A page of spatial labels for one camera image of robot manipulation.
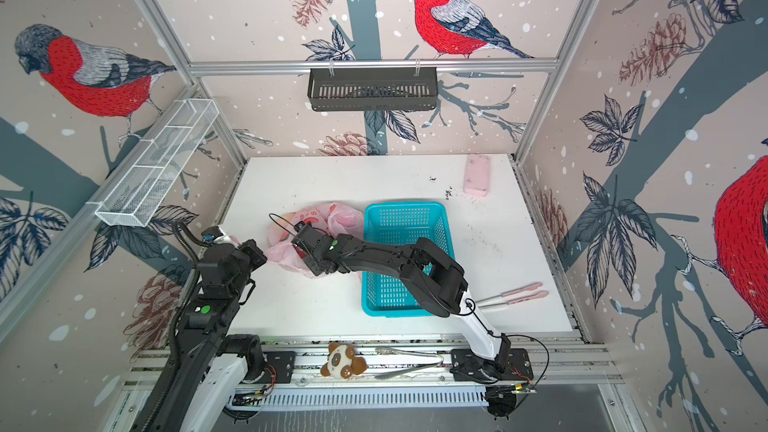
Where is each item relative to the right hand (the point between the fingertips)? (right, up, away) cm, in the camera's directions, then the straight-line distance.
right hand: (316, 257), depth 90 cm
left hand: (-13, +8, -13) cm, 20 cm away
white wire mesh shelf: (-41, +21, -16) cm, 49 cm away
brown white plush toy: (+11, -22, -17) cm, 30 cm away
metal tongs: (+28, -25, -16) cm, 41 cm away
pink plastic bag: (+4, +12, -2) cm, 13 cm away
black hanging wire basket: (+14, +57, +17) cm, 61 cm away
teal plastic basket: (+27, +9, +10) cm, 30 cm away
